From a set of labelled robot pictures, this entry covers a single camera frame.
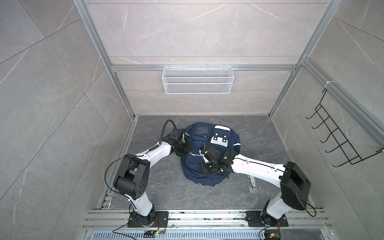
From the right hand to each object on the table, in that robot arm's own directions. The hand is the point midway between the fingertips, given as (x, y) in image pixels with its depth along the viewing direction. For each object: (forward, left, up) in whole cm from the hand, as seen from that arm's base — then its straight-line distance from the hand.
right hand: (201, 168), depth 83 cm
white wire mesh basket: (+54, 0, +22) cm, 59 cm away
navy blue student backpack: (+24, 0, 0) cm, 24 cm away
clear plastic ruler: (-7, -30, -7) cm, 31 cm away
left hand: (+14, +4, +1) cm, 15 cm away
